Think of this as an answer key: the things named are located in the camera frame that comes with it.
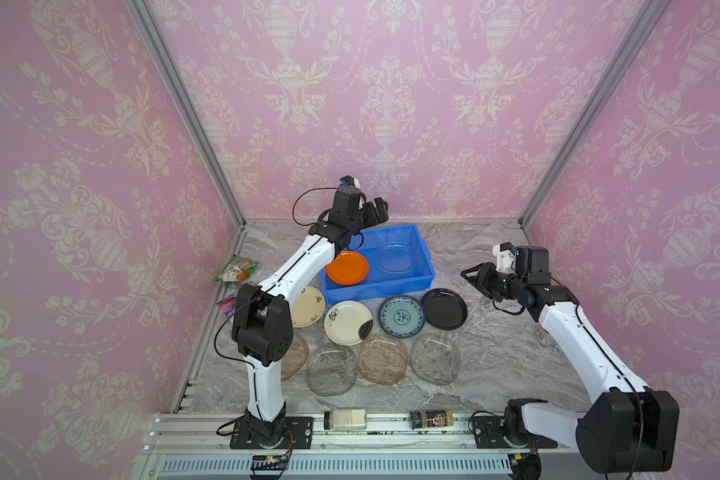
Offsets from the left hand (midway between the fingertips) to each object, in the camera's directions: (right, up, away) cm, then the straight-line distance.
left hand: (378, 209), depth 87 cm
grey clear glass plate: (-13, -46, -2) cm, 48 cm away
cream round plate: (-23, -31, +11) cm, 40 cm away
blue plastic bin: (+8, -16, +20) cm, 27 cm away
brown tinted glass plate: (-24, -44, 0) cm, 50 cm away
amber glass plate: (+1, -44, -2) cm, 44 cm away
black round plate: (+21, -31, +8) cm, 38 cm away
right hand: (+24, -19, -5) cm, 31 cm away
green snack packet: (-48, -19, +16) cm, 54 cm away
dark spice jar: (+13, -54, -14) cm, 57 cm away
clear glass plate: (+17, -43, -1) cm, 47 cm away
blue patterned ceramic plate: (+8, -33, +7) cm, 35 cm away
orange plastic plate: (-10, -19, +18) cm, 28 cm away
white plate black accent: (-9, -35, +6) cm, 37 cm away
